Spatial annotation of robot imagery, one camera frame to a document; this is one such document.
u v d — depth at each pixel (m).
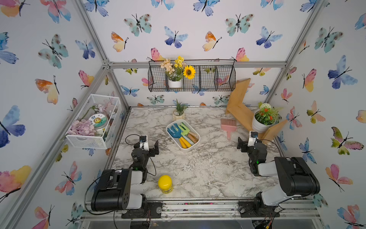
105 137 0.65
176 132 1.01
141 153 0.69
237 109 1.12
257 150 0.71
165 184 0.73
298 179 0.45
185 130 1.01
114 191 0.44
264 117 0.83
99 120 0.66
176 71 0.86
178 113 1.10
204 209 0.76
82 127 0.59
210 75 0.99
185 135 0.99
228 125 1.09
